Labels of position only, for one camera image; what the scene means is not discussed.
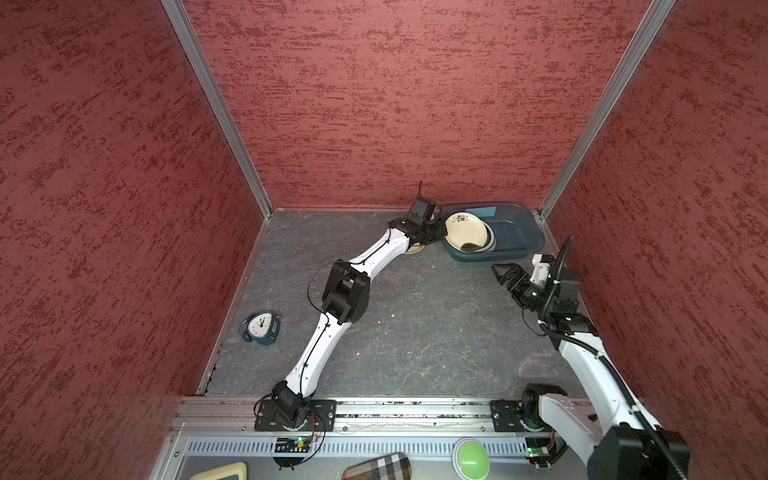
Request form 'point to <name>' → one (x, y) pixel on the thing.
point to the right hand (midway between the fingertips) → (494, 278)
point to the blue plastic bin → (513, 229)
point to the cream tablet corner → (230, 471)
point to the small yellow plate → (415, 248)
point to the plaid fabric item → (391, 467)
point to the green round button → (470, 460)
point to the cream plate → (465, 228)
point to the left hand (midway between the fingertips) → (449, 235)
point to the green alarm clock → (261, 327)
